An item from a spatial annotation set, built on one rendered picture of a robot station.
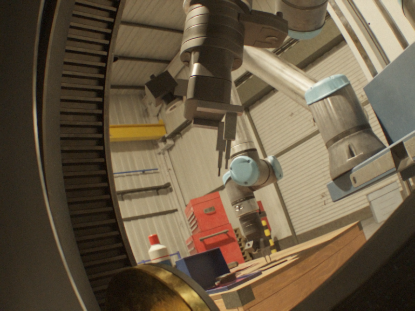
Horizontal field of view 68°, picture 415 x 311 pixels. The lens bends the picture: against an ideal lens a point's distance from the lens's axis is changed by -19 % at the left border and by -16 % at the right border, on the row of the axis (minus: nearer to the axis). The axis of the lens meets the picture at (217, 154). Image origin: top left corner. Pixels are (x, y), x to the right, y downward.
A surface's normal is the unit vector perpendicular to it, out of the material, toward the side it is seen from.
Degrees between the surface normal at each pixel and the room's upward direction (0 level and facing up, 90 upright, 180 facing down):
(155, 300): 90
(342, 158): 70
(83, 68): 120
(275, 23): 105
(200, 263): 85
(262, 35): 155
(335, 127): 90
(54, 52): 114
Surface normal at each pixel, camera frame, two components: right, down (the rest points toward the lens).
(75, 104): 0.77, 0.00
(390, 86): -0.91, 0.23
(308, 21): 0.13, 0.96
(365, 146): -0.19, -0.54
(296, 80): -0.36, -0.26
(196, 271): 0.66, -0.49
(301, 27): -0.11, 0.97
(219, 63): 0.12, 0.00
